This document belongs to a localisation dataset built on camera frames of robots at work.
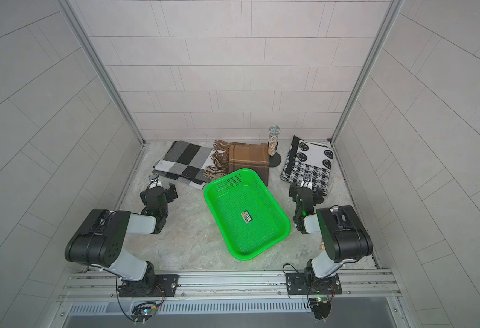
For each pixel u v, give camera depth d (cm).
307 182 77
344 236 45
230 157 106
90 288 72
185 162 105
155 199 69
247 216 87
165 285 71
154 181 79
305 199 69
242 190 96
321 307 69
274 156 104
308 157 105
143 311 65
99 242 45
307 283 64
